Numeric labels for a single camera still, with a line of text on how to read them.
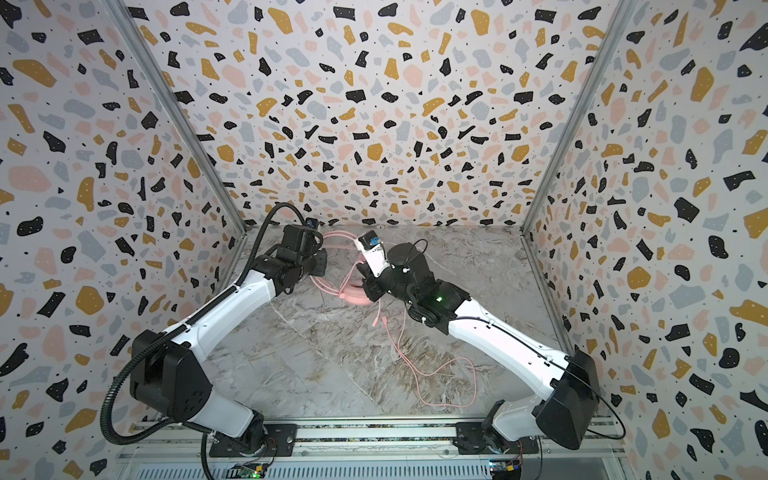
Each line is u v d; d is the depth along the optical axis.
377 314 0.99
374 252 0.59
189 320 0.46
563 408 0.38
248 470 0.70
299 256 0.65
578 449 0.42
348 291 0.80
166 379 0.42
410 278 0.52
